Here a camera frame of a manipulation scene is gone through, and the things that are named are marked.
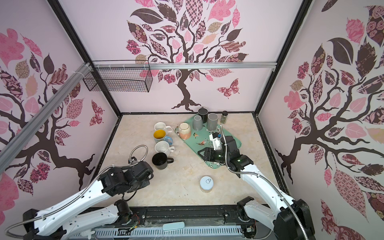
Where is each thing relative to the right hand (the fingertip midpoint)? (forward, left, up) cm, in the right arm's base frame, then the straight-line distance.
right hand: (201, 151), depth 77 cm
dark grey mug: (+30, -9, -10) cm, 33 cm away
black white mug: (+3, +25, -15) cm, 29 cm away
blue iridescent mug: (+19, +27, -11) cm, 35 cm away
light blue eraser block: (-31, +14, -14) cm, 37 cm away
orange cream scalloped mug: (+22, +11, -9) cm, 26 cm away
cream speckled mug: (+12, +24, -13) cm, 30 cm away
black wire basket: (+48, +51, +16) cm, 72 cm away
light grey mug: (+30, +1, -12) cm, 33 cm away
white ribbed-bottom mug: (+28, +27, -11) cm, 40 cm away
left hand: (-14, +28, -6) cm, 32 cm away
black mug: (+37, -3, -9) cm, 39 cm away
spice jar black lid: (+35, -18, -11) cm, 41 cm away
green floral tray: (+1, -9, -19) cm, 21 cm away
